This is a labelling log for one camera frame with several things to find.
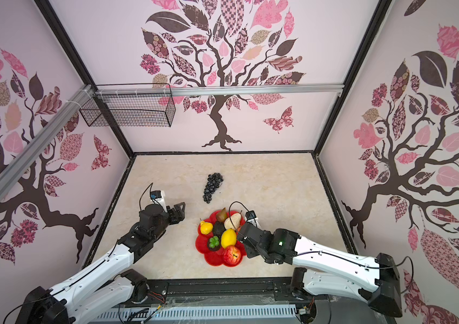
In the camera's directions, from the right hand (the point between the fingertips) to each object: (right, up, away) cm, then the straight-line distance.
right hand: (248, 241), depth 75 cm
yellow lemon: (-8, -2, +8) cm, 11 cm away
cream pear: (-5, +5, +11) cm, 13 cm away
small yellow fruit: (-17, +2, +9) cm, 20 cm away
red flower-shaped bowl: (-13, -8, +3) cm, 15 cm away
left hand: (-29, +11, +9) cm, 32 cm away
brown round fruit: (-11, +7, +13) cm, 18 cm away
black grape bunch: (-16, +21, +28) cm, 38 cm away
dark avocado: (-12, +2, +10) cm, 16 cm away
